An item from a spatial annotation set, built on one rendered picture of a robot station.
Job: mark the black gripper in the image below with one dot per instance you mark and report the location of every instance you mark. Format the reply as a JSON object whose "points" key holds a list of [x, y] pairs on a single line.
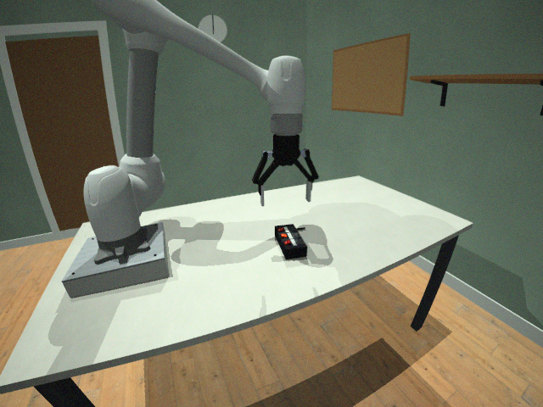
{"points": [[285, 152]]}

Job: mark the black power strip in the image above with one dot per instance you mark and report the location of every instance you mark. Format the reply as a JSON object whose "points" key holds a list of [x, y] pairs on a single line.
{"points": [[290, 241]]}

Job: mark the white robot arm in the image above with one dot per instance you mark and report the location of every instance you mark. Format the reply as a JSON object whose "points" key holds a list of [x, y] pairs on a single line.
{"points": [[115, 197]]}

